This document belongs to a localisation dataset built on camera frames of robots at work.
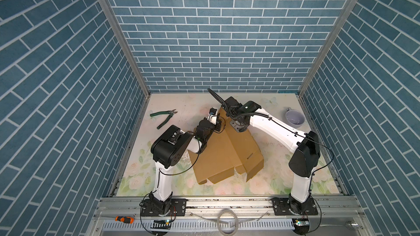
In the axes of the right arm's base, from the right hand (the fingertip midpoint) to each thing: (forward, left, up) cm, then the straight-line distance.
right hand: (239, 120), depth 85 cm
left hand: (+8, +11, -6) cm, 15 cm away
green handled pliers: (+14, +45, -15) cm, 49 cm away
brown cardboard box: (-9, +5, -16) cm, 19 cm away
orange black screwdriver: (-46, +47, -14) cm, 67 cm away
